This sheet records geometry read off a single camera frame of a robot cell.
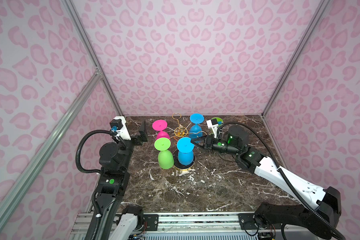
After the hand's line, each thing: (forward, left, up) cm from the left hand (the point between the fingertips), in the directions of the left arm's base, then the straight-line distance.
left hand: (133, 119), depth 61 cm
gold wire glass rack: (+3, -20, -13) cm, 24 cm away
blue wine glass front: (-8, -21, -10) cm, 25 cm away
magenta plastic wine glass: (+7, -9, -12) cm, 17 cm away
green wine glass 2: (+22, -43, -26) cm, 55 cm away
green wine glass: (-7, -11, -21) cm, 25 cm away
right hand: (-7, -24, -7) cm, 26 cm away
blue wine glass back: (+9, -27, -20) cm, 34 cm away
